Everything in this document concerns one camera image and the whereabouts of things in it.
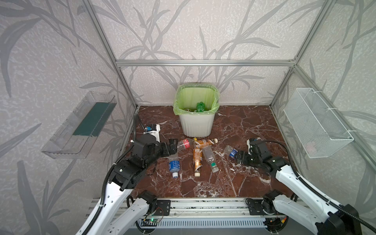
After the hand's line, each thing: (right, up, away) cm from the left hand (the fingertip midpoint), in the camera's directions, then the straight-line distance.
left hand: (173, 137), depth 68 cm
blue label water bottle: (+33, -13, +27) cm, 44 cm away
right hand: (+36, -11, +16) cm, 41 cm away
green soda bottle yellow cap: (+13, +17, +32) cm, 38 cm away
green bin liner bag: (+4, +23, +29) cm, 37 cm away
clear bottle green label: (+19, -15, +24) cm, 34 cm away
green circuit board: (-10, -41, +3) cm, 43 cm away
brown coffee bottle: (+12, -16, +19) cm, 27 cm away
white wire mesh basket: (+65, +2, -5) cm, 65 cm away
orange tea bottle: (+13, -8, +25) cm, 30 cm away
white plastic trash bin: (+11, +4, +21) cm, 24 cm away
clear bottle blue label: (-2, -18, +15) cm, 23 cm away
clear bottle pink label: (+4, -8, +24) cm, 26 cm away
